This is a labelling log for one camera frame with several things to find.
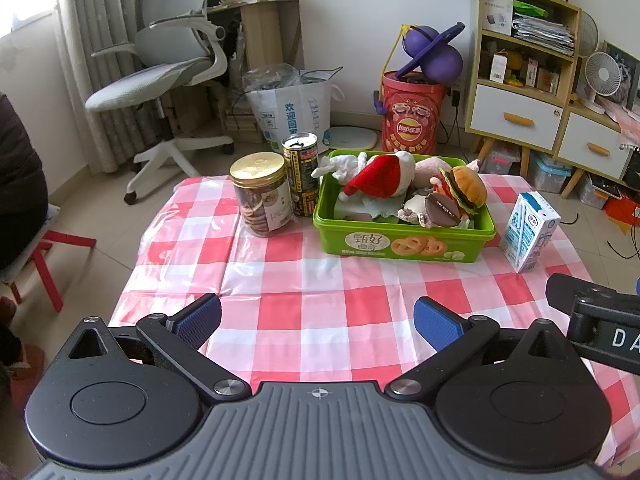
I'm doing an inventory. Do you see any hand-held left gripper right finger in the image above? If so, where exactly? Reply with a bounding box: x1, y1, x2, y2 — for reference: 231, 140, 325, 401
384, 296, 573, 403

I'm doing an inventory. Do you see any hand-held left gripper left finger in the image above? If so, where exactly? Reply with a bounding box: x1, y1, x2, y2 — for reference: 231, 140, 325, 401
65, 292, 253, 406

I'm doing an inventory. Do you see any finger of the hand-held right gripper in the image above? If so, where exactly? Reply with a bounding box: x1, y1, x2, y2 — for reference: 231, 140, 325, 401
545, 272, 626, 343

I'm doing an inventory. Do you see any green plastic box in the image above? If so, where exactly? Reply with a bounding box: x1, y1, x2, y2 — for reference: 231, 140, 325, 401
312, 149, 497, 263

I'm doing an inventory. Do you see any brown soft pouch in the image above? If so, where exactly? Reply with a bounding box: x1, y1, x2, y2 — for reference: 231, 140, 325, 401
424, 192, 463, 228

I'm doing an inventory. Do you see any teal towel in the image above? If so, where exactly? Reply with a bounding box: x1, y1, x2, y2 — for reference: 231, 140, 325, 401
337, 194, 403, 221

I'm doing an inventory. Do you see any hamburger plush toy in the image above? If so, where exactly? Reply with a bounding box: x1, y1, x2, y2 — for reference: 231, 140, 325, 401
431, 165, 488, 216

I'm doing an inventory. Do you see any pink plush toy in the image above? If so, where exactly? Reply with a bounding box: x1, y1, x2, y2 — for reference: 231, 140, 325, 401
414, 156, 481, 188

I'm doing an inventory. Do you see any white plush with red hat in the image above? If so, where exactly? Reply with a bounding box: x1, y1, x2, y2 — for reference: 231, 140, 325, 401
311, 151, 417, 201

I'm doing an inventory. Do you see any blue and white milk carton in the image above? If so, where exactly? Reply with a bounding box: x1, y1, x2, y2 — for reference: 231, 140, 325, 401
500, 191, 562, 273

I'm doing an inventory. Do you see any red box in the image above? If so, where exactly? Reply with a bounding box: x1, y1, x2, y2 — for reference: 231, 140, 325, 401
602, 195, 640, 221

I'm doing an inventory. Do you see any clear storage box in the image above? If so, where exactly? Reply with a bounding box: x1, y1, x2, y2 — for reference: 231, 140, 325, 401
482, 142, 521, 176
577, 172, 611, 210

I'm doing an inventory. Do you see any red checked tablecloth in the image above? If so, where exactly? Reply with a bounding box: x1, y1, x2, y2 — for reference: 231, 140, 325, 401
107, 174, 640, 466

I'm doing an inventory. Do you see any blue lidded storage box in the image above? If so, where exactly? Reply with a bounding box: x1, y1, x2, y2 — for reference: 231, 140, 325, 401
527, 152, 571, 193

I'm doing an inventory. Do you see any black box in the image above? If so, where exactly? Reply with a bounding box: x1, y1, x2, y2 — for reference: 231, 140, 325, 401
620, 147, 640, 186

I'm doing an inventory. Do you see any cookie jar with gold lid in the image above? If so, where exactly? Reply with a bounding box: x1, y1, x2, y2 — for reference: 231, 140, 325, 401
230, 152, 295, 237

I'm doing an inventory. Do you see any low white drawer cabinet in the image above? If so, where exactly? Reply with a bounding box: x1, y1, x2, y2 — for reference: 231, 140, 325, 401
556, 102, 636, 198

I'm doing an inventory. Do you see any red stool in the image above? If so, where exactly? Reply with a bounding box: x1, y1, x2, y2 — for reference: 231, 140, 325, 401
10, 230, 97, 313

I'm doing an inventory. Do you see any pink printed cloth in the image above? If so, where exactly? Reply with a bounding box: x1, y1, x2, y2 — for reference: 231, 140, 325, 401
597, 95, 640, 136

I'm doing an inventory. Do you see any black drink can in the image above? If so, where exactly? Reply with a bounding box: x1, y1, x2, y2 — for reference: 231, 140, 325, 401
282, 132, 321, 220

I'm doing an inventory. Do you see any wooden shelf cabinet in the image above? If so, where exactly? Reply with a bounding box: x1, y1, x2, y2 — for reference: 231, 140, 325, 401
464, 0, 583, 158

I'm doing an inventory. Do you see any red snack bucket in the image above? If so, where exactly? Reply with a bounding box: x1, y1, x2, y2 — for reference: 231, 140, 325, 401
381, 70, 447, 156

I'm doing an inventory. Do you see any white bathroom scale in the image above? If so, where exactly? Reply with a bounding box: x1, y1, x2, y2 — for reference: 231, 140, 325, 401
322, 126, 378, 151

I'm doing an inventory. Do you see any white desk fan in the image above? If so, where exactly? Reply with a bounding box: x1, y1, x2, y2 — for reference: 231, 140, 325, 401
582, 51, 622, 115

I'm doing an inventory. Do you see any person's dark clothing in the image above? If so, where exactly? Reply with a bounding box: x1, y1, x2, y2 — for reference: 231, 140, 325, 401
0, 92, 48, 271

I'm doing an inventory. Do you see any yellow toy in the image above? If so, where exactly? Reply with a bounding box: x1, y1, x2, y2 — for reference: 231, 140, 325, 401
505, 52, 526, 86

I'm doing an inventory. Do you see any white paper bag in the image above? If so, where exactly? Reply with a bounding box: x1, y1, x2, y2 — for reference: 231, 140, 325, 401
245, 77, 346, 143

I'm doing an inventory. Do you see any grey office chair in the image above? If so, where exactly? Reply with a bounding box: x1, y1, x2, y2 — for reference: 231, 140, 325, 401
84, 0, 236, 206

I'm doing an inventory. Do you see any clear plastic bag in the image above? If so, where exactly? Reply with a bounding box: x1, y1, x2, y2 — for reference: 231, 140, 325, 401
242, 62, 301, 93

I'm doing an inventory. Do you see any stack of papers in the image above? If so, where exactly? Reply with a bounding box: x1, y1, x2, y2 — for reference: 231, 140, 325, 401
511, 12, 576, 56

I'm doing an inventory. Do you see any grey standing fan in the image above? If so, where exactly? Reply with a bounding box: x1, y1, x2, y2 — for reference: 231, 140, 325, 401
580, 10, 600, 56

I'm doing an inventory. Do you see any purple bounce ball toy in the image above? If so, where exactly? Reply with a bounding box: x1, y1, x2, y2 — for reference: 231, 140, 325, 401
382, 21, 466, 86

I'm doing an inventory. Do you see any beige curtain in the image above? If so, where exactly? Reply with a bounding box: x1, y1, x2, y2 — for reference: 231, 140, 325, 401
52, 0, 151, 176

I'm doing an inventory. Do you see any green paper item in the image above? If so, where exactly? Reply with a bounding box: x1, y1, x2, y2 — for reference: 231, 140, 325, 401
512, 0, 548, 18

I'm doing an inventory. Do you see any white product box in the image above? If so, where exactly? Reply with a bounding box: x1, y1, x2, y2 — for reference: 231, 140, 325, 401
482, 0, 514, 36

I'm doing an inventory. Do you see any wooden desk with shelves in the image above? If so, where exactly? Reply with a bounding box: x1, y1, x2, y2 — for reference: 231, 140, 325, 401
207, 0, 303, 76

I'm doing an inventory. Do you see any dark picture frame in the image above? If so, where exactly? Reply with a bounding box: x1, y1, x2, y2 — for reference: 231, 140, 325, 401
602, 40, 640, 106

